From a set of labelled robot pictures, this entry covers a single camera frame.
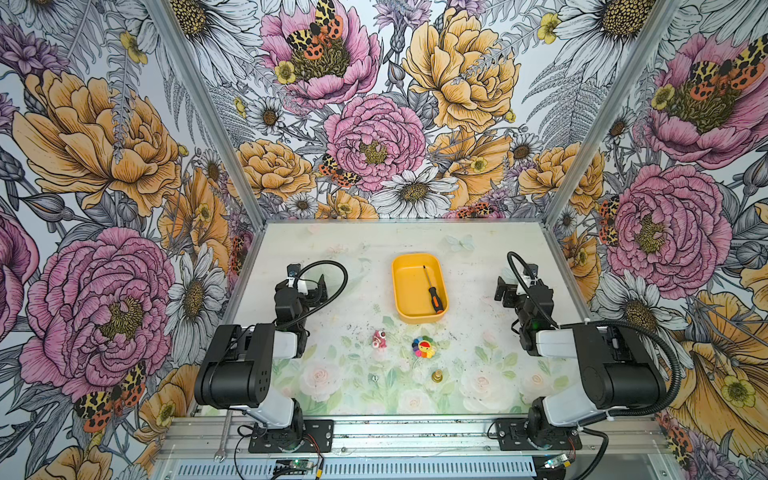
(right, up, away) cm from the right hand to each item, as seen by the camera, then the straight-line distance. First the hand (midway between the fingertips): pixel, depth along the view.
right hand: (514, 285), depth 94 cm
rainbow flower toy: (-29, -17, -7) cm, 34 cm away
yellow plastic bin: (-32, -1, +5) cm, 32 cm away
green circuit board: (-61, -39, -23) cm, 76 cm away
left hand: (-64, +1, 0) cm, 64 cm away
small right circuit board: (+2, -38, -23) cm, 45 cm away
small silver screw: (-43, -24, -11) cm, 50 cm away
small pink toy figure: (-41, -14, -8) cm, 45 cm away
